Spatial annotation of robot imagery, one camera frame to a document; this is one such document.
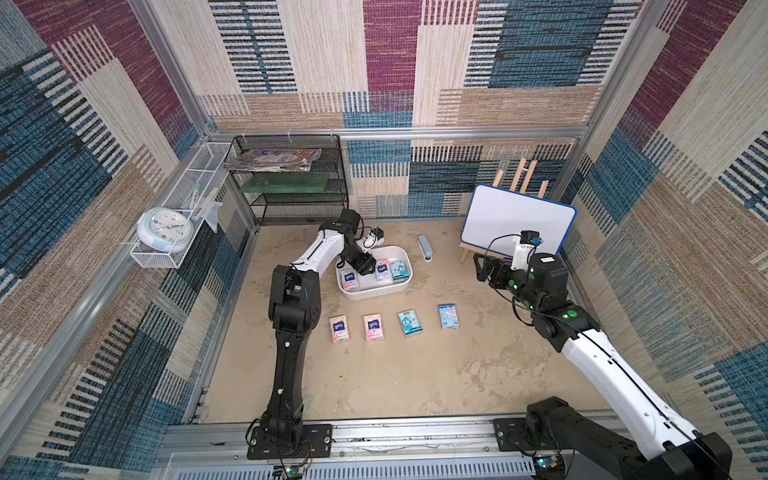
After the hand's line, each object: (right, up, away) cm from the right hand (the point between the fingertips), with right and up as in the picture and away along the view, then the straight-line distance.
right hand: (490, 254), depth 76 cm
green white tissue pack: (-22, -6, +26) cm, 34 cm away
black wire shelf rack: (-61, +18, +42) cm, 76 cm away
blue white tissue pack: (-38, -9, +24) cm, 46 cm away
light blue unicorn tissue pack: (-7, -19, +15) cm, 25 cm away
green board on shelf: (-57, +22, +18) cm, 64 cm away
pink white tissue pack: (-27, -6, +26) cm, 38 cm away
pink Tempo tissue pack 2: (-30, -22, +13) cm, 39 cm away
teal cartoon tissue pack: (-19, -21, +15) cm, 32 cm away
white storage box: (-32, -11, +20) cm, 39 cm away
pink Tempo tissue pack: (-40, -22, +13) cm, 48 cm away
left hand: (-34, -3, +27) cm, 43 cm away
